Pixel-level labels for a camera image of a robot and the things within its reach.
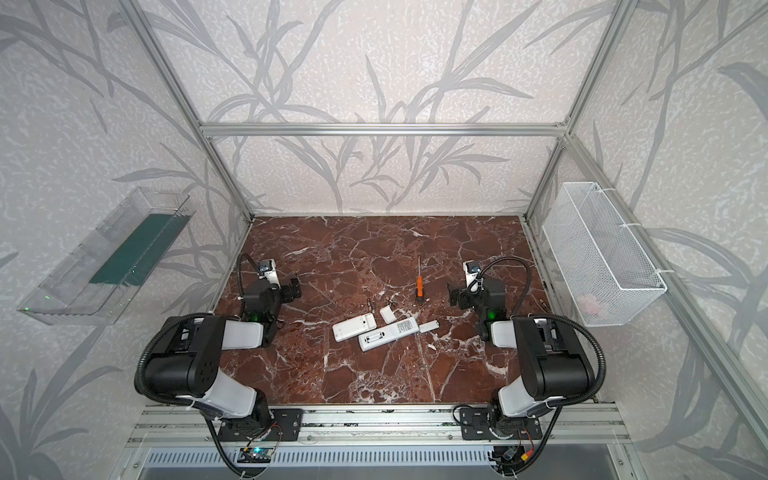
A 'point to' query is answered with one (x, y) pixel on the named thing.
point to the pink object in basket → (589, 303)
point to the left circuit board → (255, 455)
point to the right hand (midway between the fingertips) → (465, 271)
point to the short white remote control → (354, 327)
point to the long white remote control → (384, 335)
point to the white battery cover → (428, 326)
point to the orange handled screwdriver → (420, 292)
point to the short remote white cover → (388, 314)
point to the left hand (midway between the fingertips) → (284, 266)
